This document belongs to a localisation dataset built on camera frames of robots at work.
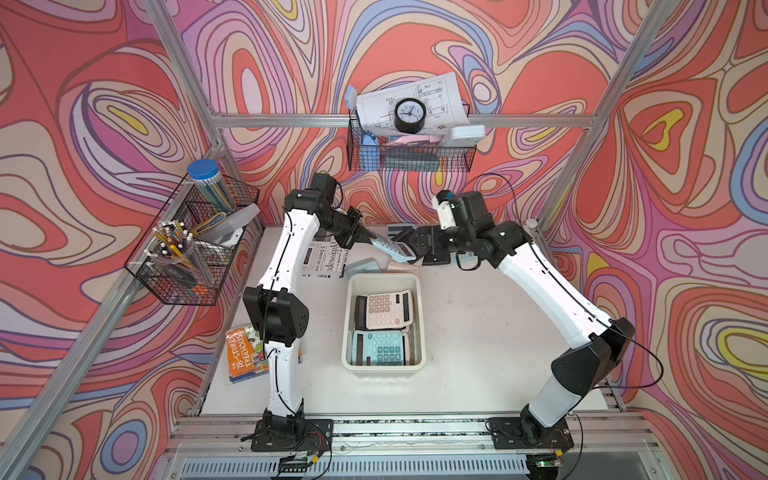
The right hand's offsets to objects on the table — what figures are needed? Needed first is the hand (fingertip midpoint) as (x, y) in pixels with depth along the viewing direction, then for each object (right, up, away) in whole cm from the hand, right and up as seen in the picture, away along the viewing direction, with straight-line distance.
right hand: (429, 245), depth 77 cm
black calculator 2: (+8, -4, +30) cm, 32 cm away
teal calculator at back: (-9, +7, +38) cm, 39 cm away
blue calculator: (-14, -29, +7) cm, 33 cm away
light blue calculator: (-19, -6, +27) cm, 34 cm away
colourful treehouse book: (-51, -30, +5) cm, 59 cm away
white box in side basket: (-50, +3, -5) cm, 50 cm away
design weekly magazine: (-33, -4, +27) cm, 43 cm away
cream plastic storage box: (-17, -12, +16) cm, 26 cm away
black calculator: (-19, -20, +12) cm, 30 cm away
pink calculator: (-10, -19, +11) cm, 25 cm away
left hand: (-13, +4, +2) cm, 14 cm away
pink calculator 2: (-5, -7, +25) cm, 26 cm away
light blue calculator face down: (-8, -2, +4) cm, 9 cm away
